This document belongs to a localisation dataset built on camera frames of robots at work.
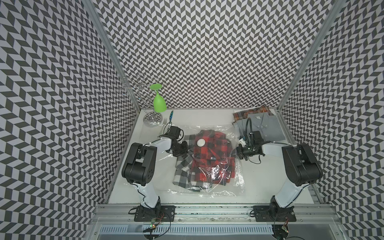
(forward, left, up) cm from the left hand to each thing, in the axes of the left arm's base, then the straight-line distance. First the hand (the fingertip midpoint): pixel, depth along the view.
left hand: (187, 152), depth 95 cm
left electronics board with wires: (-38, +13, +5) cm, 40 cm away
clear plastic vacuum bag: (-17, +13, -2) cm, 22 cm away
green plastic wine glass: (+23, +17, +22) cm, 36 cm away
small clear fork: (+27, +18, 0) cm, 32 cm away
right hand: (-4, -26, +3) cm, 27 cm away
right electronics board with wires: (-39, -48, 0) cm, 62 cm away
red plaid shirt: (+29, -38, +3) cm, 48 cm away
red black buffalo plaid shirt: (-8, -16, +5) cm, 19 cm away
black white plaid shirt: (-15, +1, +2) cm, 15 cm away
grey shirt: (+17, -51, +7) cm, 54 cm away
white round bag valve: (+3, -9, +7) cm, 12 cm away
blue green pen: (+31, +14, +1) cm, 34 cm away
